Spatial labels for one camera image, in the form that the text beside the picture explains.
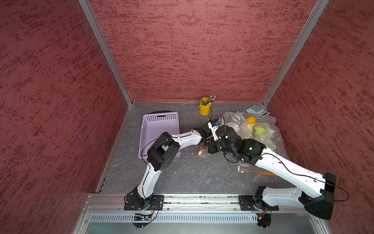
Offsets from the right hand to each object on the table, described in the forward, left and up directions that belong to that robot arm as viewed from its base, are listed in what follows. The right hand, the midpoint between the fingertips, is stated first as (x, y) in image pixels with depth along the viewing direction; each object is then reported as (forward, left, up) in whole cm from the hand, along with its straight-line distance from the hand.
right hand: (205, 145), depth 72 cm
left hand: (+11, -11, -18) cm, 24 cm away
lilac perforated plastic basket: (+29, +35, -21) cm, 51 cm away
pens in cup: (+39, -8, -5) cm, 40 cm away
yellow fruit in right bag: (+30, -38, -20) cm, 52 cm away
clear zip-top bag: (+24, -23, -12) cm, 36 cm away
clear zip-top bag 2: (+15, -51, -24) cm, 58 cm away
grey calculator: (+43, -47, -23) cm, 68 cm away
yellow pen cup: (+39, -4, -17) cm, 43 cm away
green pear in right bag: (+19, -40, -18) cm, 48 cm away
